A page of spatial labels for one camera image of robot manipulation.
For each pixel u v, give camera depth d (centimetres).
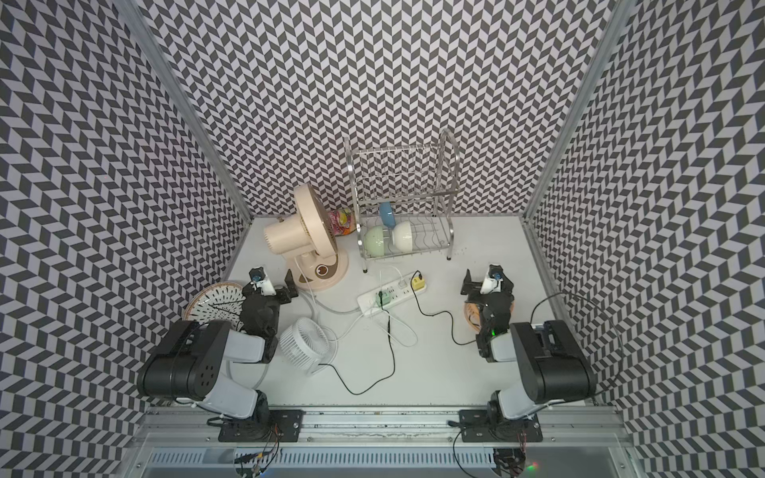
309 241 85
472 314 85
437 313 88
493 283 77
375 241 95
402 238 97
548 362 46
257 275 75
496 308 73
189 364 45
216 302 94
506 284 82
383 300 86
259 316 69
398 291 96
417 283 92
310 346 75
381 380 81
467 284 82
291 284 85
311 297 97
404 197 82
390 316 91
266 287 78
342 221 116
